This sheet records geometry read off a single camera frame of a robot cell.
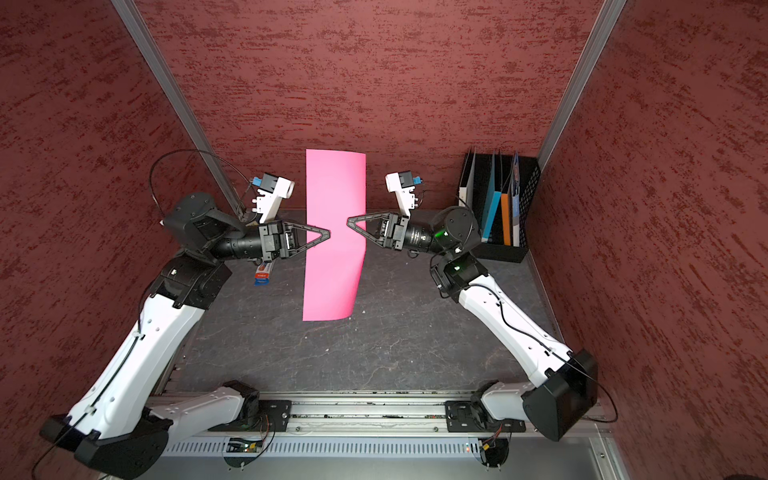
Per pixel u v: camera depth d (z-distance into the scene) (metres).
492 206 0.88
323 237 0.51
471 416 0.66
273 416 0.75
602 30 0.74
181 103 0.88
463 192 0.87
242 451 0.72
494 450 0.68
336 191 0.49
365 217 0.50
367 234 0.51
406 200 0.53
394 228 0.49
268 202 0.48
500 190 0.87
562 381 0.38
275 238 0.45
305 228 0.50
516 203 0.87
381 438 0.73
